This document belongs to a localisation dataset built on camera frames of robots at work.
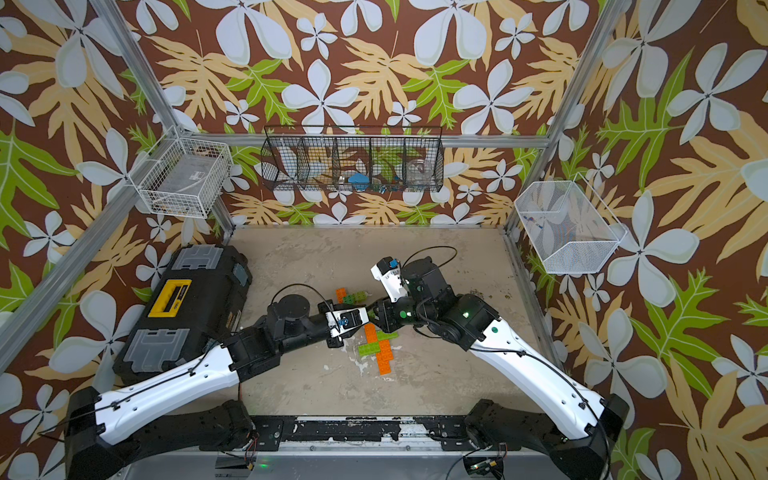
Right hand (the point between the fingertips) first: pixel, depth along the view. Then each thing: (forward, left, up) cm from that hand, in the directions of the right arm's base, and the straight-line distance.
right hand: (363, 312), depth 66 cm
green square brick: (+18, +7, -24) cm, 31 cm away
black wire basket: (+54, +5, +4) cm, 55 cm away
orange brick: (+1, -5, -26) cm, 27 cm away
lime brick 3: (+2, -1, -26) cm, 26 cm away
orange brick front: (+21, +10, -25) cm, 34 cm away
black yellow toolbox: (+9, +47, -11) cm, 49 cm away
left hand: (+3, 0, -1) cm, 3 cm away
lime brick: (+20, +3, -26) cm, 34 cm away
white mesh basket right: (+28, -58, -1) cm, 64 cm away
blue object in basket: (+46, +3, +1) cm, 46 cm away
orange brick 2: (-2, -5, -28) cm, 28 cm away
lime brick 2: (+6, -4, -27) cm, 28 cm away
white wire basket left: (+42, +56, +6) cm, 71 cm away
